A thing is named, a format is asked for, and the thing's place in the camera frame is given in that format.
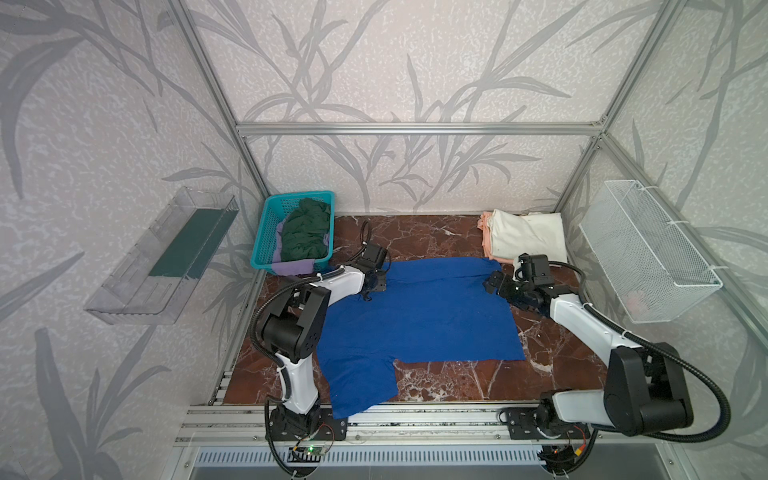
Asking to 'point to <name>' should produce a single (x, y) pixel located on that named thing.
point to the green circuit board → (301, 454)
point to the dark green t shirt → (305, 231)
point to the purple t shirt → (291, 267)
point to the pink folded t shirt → (483, 224)
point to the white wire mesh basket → (658, 274)
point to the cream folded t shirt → (530, 233)
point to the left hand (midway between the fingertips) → (379, 272)
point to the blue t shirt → (430, 310)
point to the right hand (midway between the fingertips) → (495, 278)
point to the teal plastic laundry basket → (274, 209)
